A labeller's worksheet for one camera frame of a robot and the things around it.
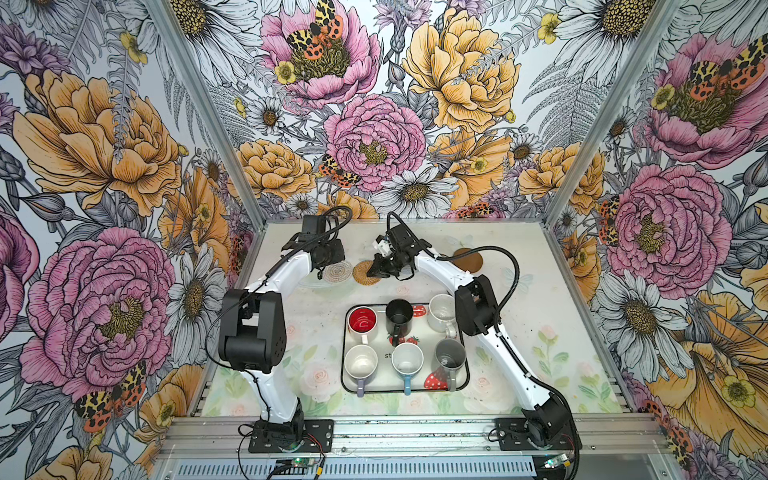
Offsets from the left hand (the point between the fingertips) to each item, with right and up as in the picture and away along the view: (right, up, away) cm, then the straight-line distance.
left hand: (339, 259), depth 95 cm
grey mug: (+33, -26, -11) cm, 43 cm away
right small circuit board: (+56, -46, -24) cm, 77 cm away
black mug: (+18, -18, -4) cm, 26 cm away
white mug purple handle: (+8, -28, -10) cm, 31 cm away
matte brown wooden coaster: (+45, -1, +13) cm, 47 cm away
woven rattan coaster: (+5, -5, +10) cm, 13 cm away
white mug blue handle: (+21, -27, -10) cm, 36 cm away
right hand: (+9, -7, +8) cm, 14 cm away
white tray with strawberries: (+15, -32, -13) cm, 37 cm away
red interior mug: (+8, -18, -4) cm, 20 cm away
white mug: (+32, -17, -2) cm, 36 cm away
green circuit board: (-4, -46, -25) cm, 53 cm away
